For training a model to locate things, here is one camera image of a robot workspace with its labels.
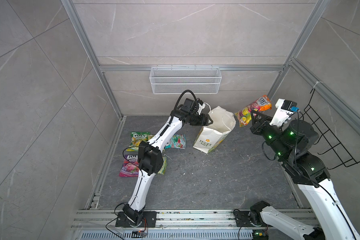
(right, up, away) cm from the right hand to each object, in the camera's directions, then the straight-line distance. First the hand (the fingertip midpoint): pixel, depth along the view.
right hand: (251, 110), depth 57 cm
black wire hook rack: (+41, -16, +7) cm, 44 cm away
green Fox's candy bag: (-59, -14, +44) cm, 75 cm away
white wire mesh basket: (-32, +26, +44) cm, 60 cm away
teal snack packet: (-31, -16, +44) cm, 56 cm away
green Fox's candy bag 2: (-39, -32, +31) cm, 59 cm away
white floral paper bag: (-11, -13, +27) cm, 32 cm away
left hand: (-12, -1, +30) cm, 32 cm away
